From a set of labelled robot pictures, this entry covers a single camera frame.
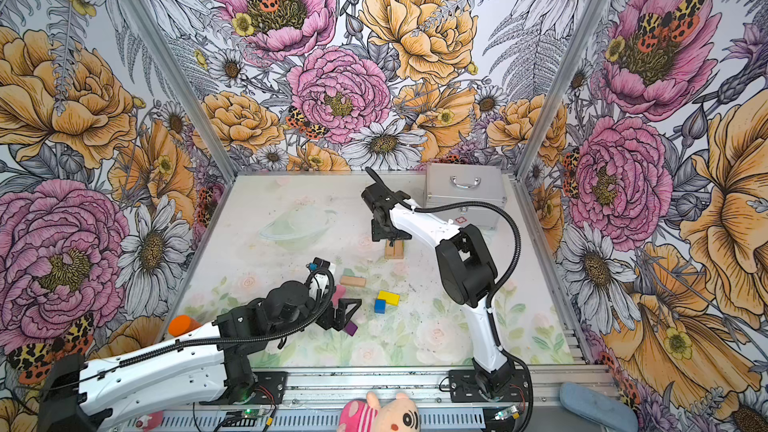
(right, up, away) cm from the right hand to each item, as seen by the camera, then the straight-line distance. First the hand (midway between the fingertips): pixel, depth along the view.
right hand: (392, 242), depth 95 cm
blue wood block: (-4, -17, -9) cm, 20 cm away
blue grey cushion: (+47, -34, -26) cm, 64 cm away
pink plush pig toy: (+1, -32, -31) cm, 45 cm away
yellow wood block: (-1, -16, -6) cm, 17 cm away
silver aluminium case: (+22, +18, +3) cm, 29 cm away
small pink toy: (-53, -36, -28) cm, 70 cm away
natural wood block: (+1, -3, 0) cm, 3 cm away
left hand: (-12, -13, -19) cm, 26 cm away
